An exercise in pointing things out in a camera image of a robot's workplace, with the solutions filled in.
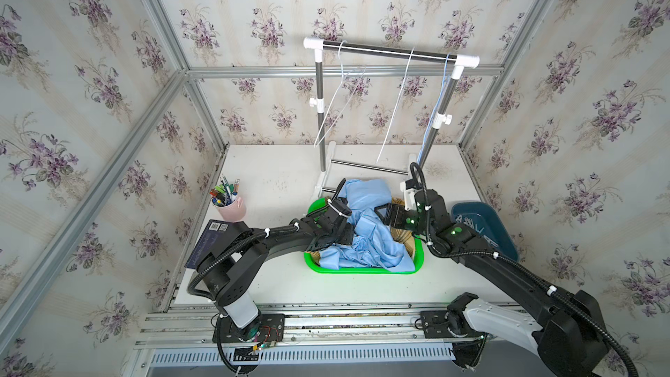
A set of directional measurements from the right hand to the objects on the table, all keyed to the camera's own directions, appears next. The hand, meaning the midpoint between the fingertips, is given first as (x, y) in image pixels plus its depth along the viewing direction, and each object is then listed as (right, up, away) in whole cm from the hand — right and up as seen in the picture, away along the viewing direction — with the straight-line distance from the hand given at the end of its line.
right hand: (385, 213), depth 80 cm
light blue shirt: (-4, -10, -2) cm, 11 cm away
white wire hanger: (-12, +50, +21) cm, 56 cm away
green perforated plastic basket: (-23, -14, -2) cm, 27 cm away
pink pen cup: (-54, +4, +9) cm, 55 cm away
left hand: (-10, -10, +10) cm, 18 cm away
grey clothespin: (+39, -11, +10) cm, 42 cm away
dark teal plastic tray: (+39, -5, +15) cm, 42 cm away
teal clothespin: (+36, -8, +13) cm, 39 cm away
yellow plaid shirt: (+6, -8, +2) cm, 11 cm away
